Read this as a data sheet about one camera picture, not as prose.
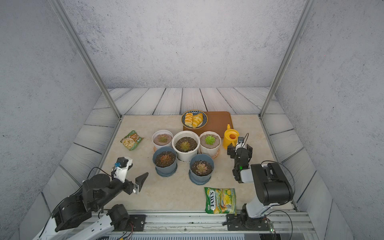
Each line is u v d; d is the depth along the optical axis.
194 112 1.22
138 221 0.74
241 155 0.70
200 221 0.74
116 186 0.56
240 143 0.79
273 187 0.45
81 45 0.83
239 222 0.73
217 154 0.98
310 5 0.70
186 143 0.91
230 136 0.94
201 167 0.83
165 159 0.85
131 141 1.04
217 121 1.16
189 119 1.11
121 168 0.54
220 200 0.78
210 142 0.91
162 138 0.93
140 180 0.59
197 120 1.11
